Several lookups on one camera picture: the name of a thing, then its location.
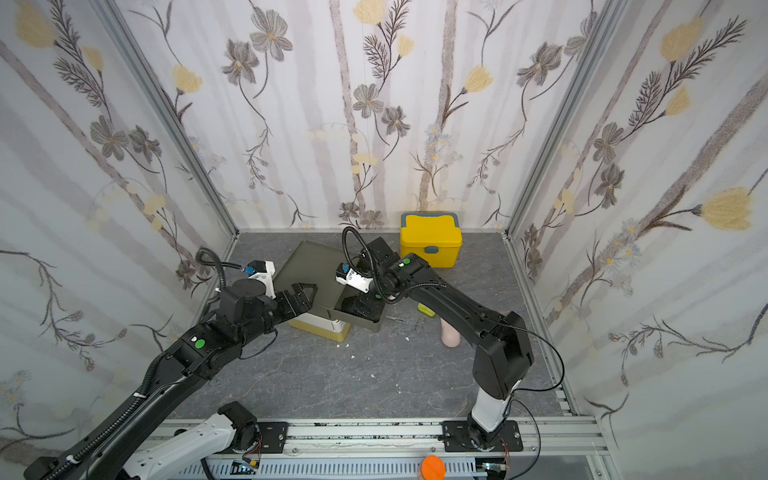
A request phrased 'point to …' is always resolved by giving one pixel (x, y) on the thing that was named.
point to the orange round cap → (432, 468)
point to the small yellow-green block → (426, 310)
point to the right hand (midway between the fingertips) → (366, 293)
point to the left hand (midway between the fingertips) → (310, 292)
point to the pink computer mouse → (449, 335)
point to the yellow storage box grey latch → (434, 237)
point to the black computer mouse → (359, 307)
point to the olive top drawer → (352, 320)
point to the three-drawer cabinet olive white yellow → (316, 265)
